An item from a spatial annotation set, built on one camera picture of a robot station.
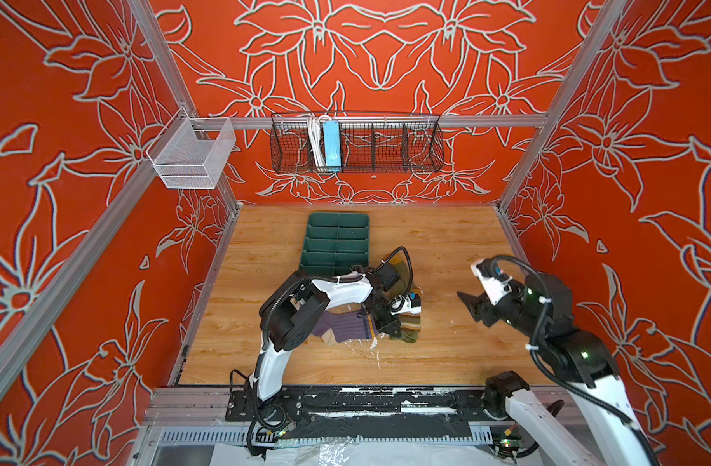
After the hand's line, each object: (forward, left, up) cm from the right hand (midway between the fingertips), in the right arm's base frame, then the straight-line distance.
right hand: (467, 282), depth 67 cm
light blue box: (+45, +33, +9) cm, 57 cm away
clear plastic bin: (+47, +80, +7) cm, 93 cm away
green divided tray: (+29, +35, -22) cm, 50 cm away
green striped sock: (0, +10, -24) cm, 26 cm away
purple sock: (-1, +30, -24) cm, 38 cm away
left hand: (-2, +14, -24) cm, 28 cm away
